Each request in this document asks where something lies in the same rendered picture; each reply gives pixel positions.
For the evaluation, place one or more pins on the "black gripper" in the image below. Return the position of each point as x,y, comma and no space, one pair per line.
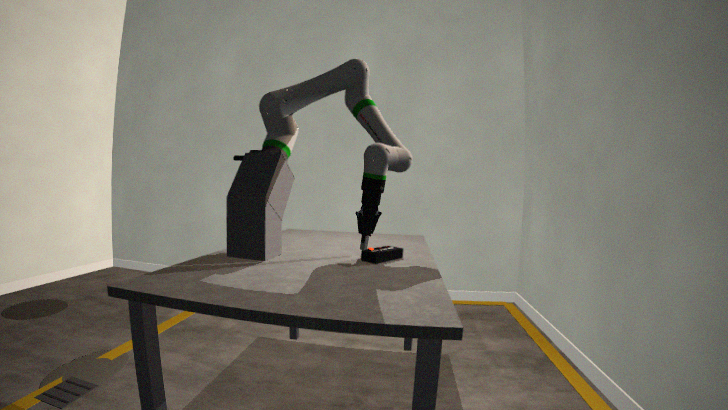
368,216

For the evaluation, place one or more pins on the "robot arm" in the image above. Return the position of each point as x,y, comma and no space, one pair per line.
277,108

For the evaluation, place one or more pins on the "black power strip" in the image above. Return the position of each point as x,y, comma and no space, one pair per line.
381,254

